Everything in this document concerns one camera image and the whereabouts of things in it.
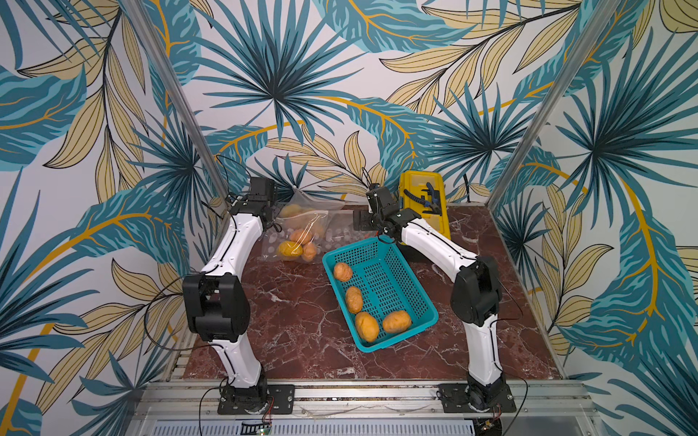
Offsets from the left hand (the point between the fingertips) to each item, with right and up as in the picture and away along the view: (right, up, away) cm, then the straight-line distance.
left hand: (267, 216), depth 89 cm
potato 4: (+41, -32, -7) cm, 53 cm away
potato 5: (+7, -11, +4) cm, 13 cm away
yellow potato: (+3, +4, +21) cm, 21 cm away
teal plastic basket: (+37, -26, +5) cm, 46 cm away
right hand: (+33, 0, +4) cm, 33 cm away
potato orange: (+10, -6, +6) cm, 13 cm away
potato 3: (+32, -33, -7) cm, 47 cm away
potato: (+25, -19, +3) cm, 31 cm away
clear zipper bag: (+6, +7, +28) cm, 30 cm away
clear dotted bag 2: (+23, -4, +21) cm, 32 cm away
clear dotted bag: (+15, -2, +6) cm, 16 cm away
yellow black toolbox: (+55, +10, +12) cm, 57 cm away
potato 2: (+29, -27, -1) cm, 39 cm away
